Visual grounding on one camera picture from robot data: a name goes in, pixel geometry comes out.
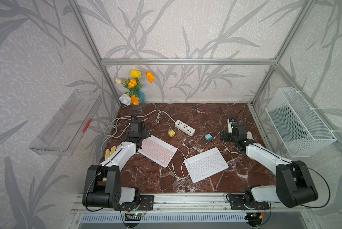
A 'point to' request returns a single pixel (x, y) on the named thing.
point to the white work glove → (249, 135)
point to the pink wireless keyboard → (158, 150)
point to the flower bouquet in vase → (135, 98)
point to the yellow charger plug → (171, 133)
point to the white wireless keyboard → (205, 164)
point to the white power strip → (185, 128)
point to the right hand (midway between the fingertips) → (228, 130)
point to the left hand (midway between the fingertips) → (140, 129)
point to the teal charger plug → (209, 138)
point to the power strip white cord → (117, 129)
